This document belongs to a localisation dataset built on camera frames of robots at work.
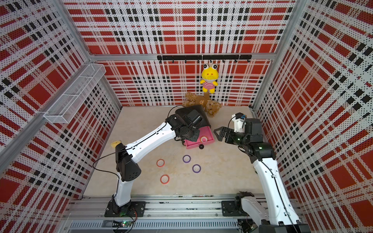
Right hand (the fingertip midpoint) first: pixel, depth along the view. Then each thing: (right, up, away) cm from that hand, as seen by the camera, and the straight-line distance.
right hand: (223, 132), depth 71 cm
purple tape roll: (-20, -18, +20) cm, 33 cm away
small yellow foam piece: (-69, -10, +27) cm, 75 cm away
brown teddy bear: (-1, +16, +40) cm, 43 cm away
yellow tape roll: (-9, -5, +15) cm, 18 cm away
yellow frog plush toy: (-5, +35, +20) cm, 41 cm away
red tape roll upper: (-36, -21, +19) cm, 45 cm away
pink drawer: (-7, -1, +19) cm, 20 cm away
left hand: (-14, -3, +9) cm, 17 cm away
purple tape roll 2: (-13, -24, +17) cm, 32 cm away
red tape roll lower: (-32, -29, +13) cm, 45 cm away
